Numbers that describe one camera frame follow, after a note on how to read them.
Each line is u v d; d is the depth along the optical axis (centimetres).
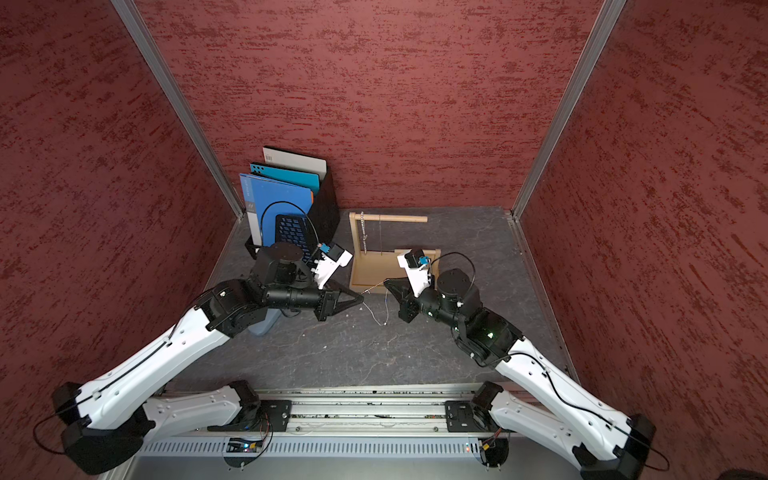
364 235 92
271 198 89
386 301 69
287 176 93
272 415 74
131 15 71
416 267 55
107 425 39
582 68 80
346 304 61
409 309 59
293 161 98
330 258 56
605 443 39
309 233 88
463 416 74
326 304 53
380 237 110
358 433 72
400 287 59
